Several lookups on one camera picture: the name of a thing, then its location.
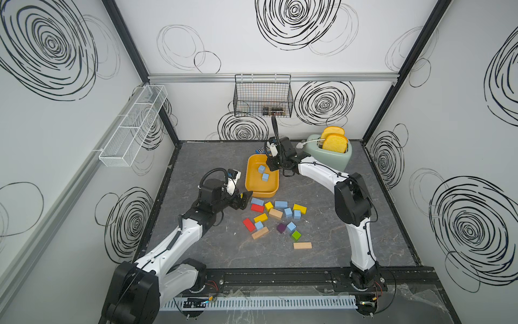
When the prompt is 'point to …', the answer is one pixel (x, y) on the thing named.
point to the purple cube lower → (280, 227)
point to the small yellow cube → (268, 206)
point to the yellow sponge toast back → (332, 129)
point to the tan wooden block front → (302, 245)
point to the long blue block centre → (281, 204)
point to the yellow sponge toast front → (336, 142)
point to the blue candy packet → (264, 152)
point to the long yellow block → (262, 218)
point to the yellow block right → (303, 208)
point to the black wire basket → (263, 95)
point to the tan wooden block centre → (276, 213)
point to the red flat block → (259, 208)
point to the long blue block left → (257, 202)
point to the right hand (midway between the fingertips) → (270, 160)
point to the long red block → (249, 225)
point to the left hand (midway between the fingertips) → (241, 187)
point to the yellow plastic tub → (253, 181)
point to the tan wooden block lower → (260, 233)
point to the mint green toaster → (338, 160)
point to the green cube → (296, 235)
